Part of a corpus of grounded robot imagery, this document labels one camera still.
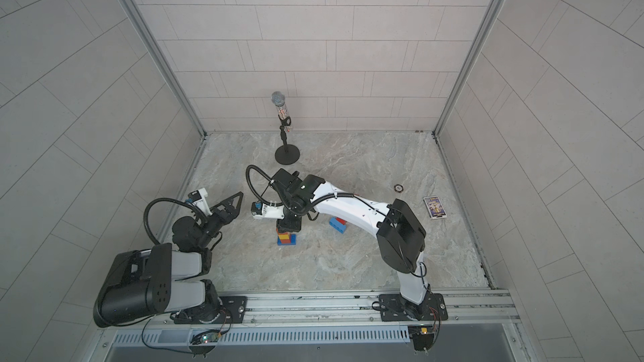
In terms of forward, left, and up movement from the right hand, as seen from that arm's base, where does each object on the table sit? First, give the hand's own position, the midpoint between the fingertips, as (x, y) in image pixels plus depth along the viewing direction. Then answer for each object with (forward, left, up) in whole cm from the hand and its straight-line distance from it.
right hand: (285, 227), depth 80 cm
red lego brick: (-3, +1, -5) cm, 6 cm away
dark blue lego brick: (-3, -2, -5) cm, 6 cm away
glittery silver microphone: (+35, +1, +24) cm, 43 cm away
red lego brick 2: (+3, -18, -5) cm, 19 cm away
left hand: (+10, +14, +4) cm, 18 cm away
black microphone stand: (+35, +2, -4) cm, 35 cm away
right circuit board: (-30, -38, -10) cm, 50 cm away
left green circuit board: (-27, +18, -3) cm, 33 cm away
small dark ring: (+15, -42, -8) cm, 46 cm away
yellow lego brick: (-3, 0, -1) cm, 3 cm away
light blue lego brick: (+2, -17, -6) cm, 19 cm away
